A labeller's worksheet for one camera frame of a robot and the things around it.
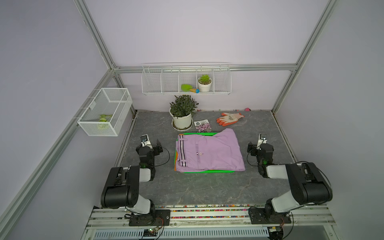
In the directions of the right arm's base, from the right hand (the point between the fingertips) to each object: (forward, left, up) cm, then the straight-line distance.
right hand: (258, 141), depth 94 cm
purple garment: (-10, +26, +5) cm, 28 cm away
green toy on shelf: (+32, +45, +18) cm, 58 cm away
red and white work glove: (+26, +14, -7) cm, 30 cm away
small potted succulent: (+26, +34, +26) cm, 50 cm away
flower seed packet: (+19, +34, -7) cm, 40 cm away
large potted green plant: (+18, +49, +11) cm, 54 cm away
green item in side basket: (-4, +86, +23) cm, 89 cm away
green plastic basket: (-21, +37, +5) cm, 43 cm away
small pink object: (+37, -3, -8) cm, 38 cm away
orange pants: (-15, +50, +7) cm, 53 cm away
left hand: (-1, +67, +3) cm, 67 cm away
